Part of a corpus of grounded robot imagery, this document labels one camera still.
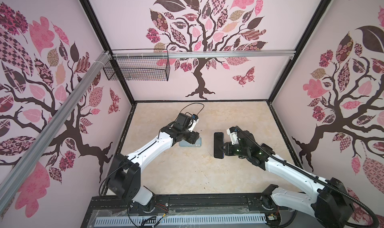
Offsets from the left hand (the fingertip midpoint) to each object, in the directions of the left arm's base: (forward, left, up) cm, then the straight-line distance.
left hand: (192, 135), depth 85 cm
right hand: (-7, -15, +1) cm, 16 cm away
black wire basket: (+62, +46, +3) cm, 77 cm away
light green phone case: (-8, +3, +5) cm, 10 cm away
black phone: (-2, -15, -2) cm, 15 cm away
